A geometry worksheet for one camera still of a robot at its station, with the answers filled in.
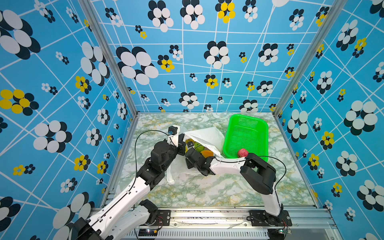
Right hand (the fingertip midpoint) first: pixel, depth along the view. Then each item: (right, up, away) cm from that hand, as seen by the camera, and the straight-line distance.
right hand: (189, 157), depth 93 cm
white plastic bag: (+13, +13, -10) cm, 21 cm away
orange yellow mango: (+11, +4, -7) cm, 13 cm away
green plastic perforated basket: (+41, +15, +15) cm, 46 cm away
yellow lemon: (+1, +12, -18) cm, 22 cm away
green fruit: (+6, +8, -12) cm, 16 cm away
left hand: (-1, +16, -21) cm, 27 cm away
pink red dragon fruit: (+33, +3, -3) cm, 33 cm away
